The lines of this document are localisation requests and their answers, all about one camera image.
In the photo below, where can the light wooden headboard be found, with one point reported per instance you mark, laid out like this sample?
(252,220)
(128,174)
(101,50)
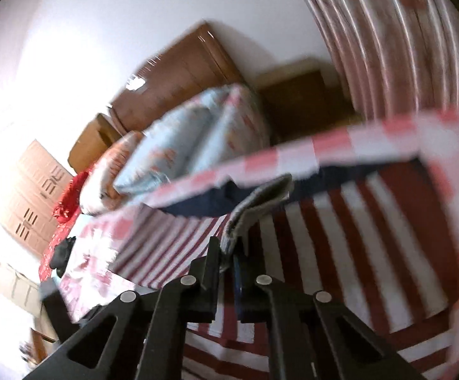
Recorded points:
(96,138)

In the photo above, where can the red white striped sweater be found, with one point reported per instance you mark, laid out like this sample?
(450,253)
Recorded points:
(374,236)

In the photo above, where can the dark carved wooden headboard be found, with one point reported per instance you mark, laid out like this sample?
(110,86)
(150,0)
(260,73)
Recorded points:
(193,63)

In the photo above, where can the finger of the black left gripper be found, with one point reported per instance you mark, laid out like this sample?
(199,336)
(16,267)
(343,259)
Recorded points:
(56,309)

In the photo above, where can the pink checkered plastic table cover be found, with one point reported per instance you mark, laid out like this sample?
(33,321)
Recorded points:
(432,137)

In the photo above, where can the beige louvered wardrobe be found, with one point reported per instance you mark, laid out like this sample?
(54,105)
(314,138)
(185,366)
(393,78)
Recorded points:
(41,180)

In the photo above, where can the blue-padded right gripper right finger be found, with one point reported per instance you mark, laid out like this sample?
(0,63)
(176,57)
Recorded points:
(312,336)

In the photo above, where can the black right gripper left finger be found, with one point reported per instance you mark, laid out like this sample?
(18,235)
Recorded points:
(139,336)

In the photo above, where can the red floral bedsheet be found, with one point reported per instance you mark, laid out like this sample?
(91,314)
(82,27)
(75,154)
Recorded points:
(61,232)

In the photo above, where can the orange floral folded quilt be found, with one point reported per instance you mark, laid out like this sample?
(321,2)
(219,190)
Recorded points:
(98,194)

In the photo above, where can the dark folded clothes pile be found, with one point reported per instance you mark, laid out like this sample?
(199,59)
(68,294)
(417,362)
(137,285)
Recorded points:
(61,255)

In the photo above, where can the red folded blanket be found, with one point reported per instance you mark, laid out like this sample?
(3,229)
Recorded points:
(68,203)

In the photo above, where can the light blue floral quilt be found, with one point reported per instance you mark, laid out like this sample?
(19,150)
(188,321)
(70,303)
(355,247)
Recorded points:
(199,133)

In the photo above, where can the dark wooden nightstand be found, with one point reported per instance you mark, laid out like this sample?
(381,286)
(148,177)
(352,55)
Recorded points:
(297,102)

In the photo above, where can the pink tulip curtain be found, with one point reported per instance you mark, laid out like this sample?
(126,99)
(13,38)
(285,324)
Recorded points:
(393,56)

